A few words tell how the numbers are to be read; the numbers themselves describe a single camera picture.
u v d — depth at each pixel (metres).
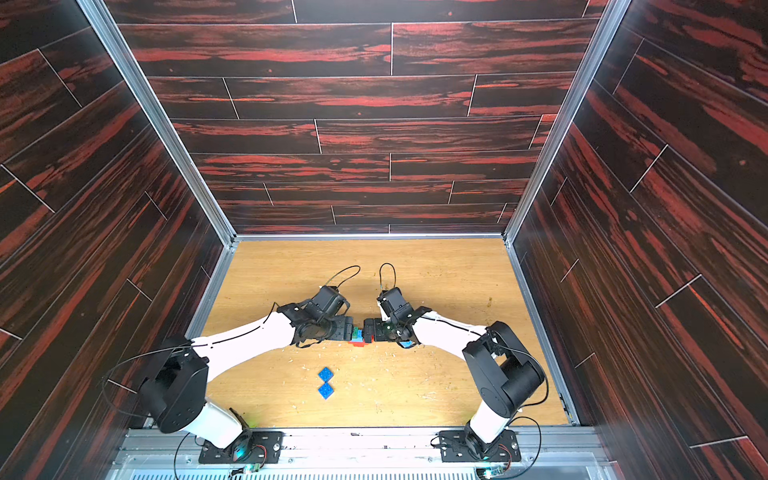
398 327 0.68
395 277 1.02
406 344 0.75
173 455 0.69
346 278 0.80
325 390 0.82
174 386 0.45
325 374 0.84
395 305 0.71
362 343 0.89
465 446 0.66
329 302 0.68
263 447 0.71
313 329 0.63
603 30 0.69
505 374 0.45
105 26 0.68
